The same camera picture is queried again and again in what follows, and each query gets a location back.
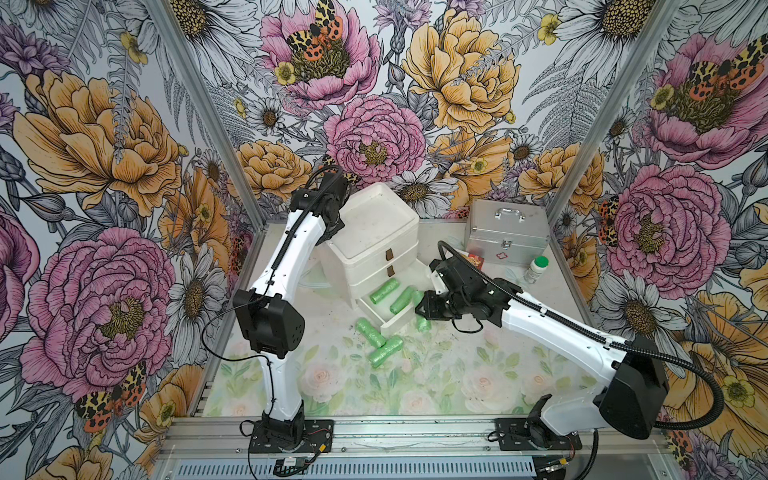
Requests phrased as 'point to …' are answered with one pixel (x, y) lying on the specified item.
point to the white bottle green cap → (536, 269)
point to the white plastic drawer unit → (377, 254)
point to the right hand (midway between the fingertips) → (419, 318)
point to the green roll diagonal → (390, 347)
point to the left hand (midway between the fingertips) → (323, 240)
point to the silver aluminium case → (507, 232)
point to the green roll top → (384, 290)
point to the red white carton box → (473, 259)
